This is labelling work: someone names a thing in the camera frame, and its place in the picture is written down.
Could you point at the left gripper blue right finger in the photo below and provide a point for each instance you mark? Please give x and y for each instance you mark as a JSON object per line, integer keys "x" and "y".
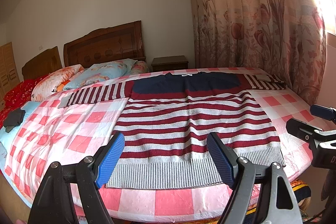
{"x": 276, "y": 202}

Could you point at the large wooden headboard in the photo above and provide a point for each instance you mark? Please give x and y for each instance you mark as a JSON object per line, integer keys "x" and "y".
{"x": 106, "y": 44}

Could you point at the floral pink curtain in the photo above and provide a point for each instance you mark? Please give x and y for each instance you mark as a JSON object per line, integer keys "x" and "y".
{"x": 285, "y": 38}

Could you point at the dark grey folded cloth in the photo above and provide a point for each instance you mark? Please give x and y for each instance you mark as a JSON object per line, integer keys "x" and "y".
{"x": 13, "y": 119}

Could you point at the light blue floral pillow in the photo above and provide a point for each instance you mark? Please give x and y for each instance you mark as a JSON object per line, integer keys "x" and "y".
{"x": 100, "y": 72}

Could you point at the red white striped sweater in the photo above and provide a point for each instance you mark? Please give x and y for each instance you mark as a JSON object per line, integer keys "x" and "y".
{"x": 166, "y": 121}

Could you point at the light wooden louvered door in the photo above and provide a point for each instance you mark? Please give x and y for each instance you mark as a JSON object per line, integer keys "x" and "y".
{"x": 8, "y": 71}

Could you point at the pink floral pillow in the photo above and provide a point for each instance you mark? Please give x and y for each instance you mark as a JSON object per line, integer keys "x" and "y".
{"x": 139, "y": 67}

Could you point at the small wooden headboard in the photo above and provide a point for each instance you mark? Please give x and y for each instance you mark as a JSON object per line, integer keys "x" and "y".
{"x": 43, "y": 64}

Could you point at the orange floral pillow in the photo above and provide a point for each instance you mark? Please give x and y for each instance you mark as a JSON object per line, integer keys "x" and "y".
{"x": 50, "y": 84}

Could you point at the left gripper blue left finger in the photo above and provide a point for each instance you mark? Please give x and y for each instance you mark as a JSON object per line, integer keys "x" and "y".
{"x": 53, "y": 202}

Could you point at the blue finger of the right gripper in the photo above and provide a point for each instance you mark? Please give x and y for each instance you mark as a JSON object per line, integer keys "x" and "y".
{"x": 326, "y": 113}
{"x": 301, "y": 130}

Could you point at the pink checkered bed blanket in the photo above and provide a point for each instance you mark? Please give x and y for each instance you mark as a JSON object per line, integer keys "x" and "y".
{"x": 68, "y": 134}

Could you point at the dark wooden nightstand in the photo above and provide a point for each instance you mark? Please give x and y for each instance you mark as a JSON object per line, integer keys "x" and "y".
{"x": 169, "y": 63}

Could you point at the red patterned bedsheet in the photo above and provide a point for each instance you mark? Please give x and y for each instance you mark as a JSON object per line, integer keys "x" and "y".
{"x": 18, "y": 96}

